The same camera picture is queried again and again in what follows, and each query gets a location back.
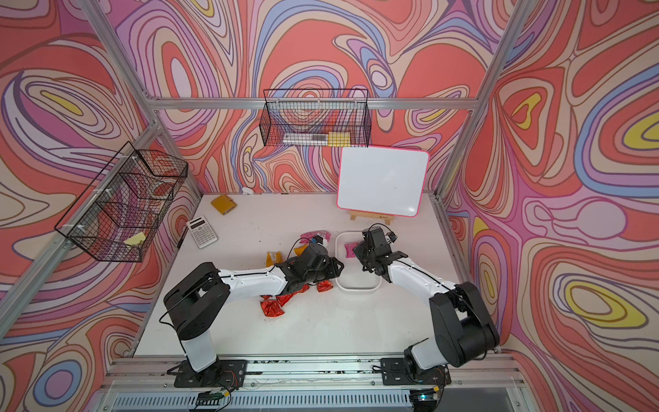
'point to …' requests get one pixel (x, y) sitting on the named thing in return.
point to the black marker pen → (182, 238)
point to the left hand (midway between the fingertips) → (346, 268)
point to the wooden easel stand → (387, 217)
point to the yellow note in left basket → (136, 239)
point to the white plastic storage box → (353, 278)
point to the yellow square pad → (224, 204)
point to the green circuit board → (209, 397)
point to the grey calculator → (202, 232)
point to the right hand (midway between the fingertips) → (358, 254)
